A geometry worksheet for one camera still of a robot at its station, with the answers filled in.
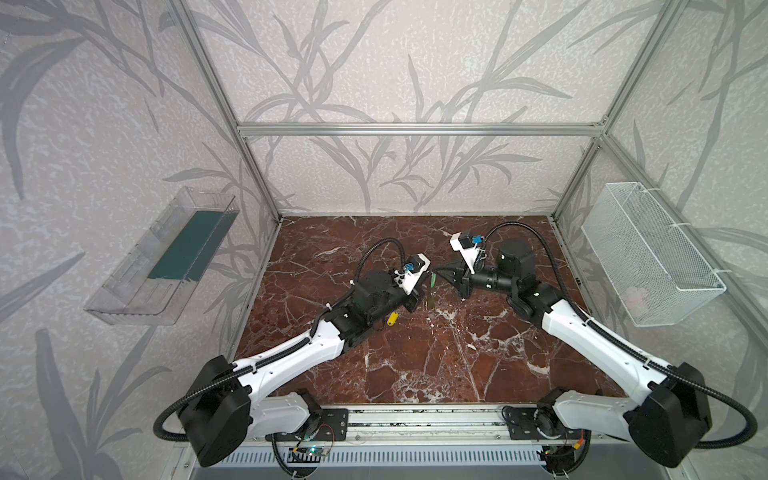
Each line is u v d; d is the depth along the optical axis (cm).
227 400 39
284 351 47
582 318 50
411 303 67
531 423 72
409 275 62
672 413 39
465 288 64
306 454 72
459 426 75
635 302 73
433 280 73
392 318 93
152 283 64
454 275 67
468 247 62
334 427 73
